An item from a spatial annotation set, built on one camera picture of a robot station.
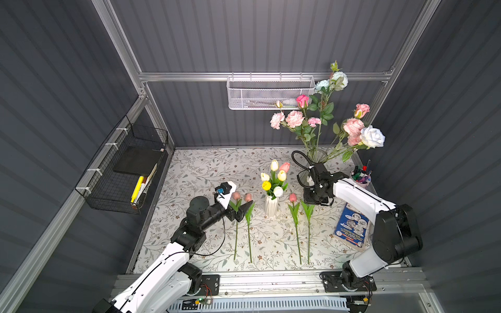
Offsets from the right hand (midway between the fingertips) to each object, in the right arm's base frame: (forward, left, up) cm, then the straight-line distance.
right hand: (309, 200), depth 89 cm
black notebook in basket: (+6, +72, +21) cm, 75 cm away
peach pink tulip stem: (-17, +27, -8) cm, 33 cm away
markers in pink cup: (+15, -28, +5) cm, 31 cm away
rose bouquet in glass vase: (+19, -5, +19) cm, 28 cm away
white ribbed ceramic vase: (-5, +18, +3) cm, 19 cm away
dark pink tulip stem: (-2, +6, -7) cm, 10 cm away
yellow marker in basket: (-7, +68, +19) cm, 71 cm away
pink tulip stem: (-6, +1, -2) cm, 6 cm away
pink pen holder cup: (+8, -25, +6) cm, 27 cm away
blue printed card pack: (-11, -18, -5) cm, 21 cm away
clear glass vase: (+18, -3, +10) cm, 21 cm away
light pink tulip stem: (-14, +34, -8) cm, 38 cm away
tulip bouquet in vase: (-5, +17, +20) cm, 27 cm away
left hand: (-8, +29, +17) cm, 35 cm away
